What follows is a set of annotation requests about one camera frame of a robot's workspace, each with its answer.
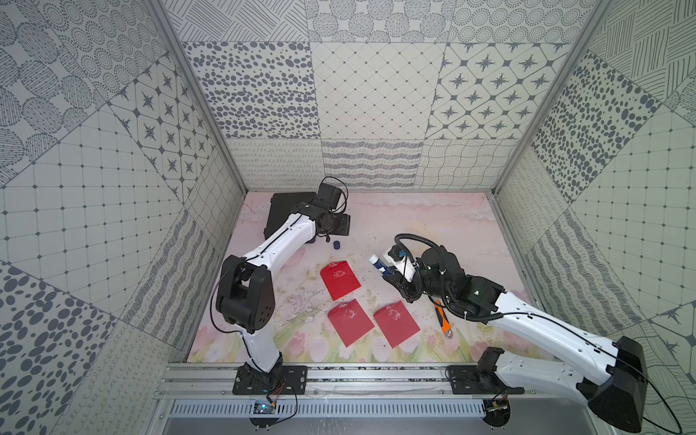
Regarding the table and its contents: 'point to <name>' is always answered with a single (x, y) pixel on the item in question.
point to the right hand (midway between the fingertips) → (390, 274)
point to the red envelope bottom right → (396, 323)
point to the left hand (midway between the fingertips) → (352, 226)
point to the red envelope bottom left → (350, 322)
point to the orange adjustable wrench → (446, 326)
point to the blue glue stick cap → (336, 245)
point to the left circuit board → (263, 407)
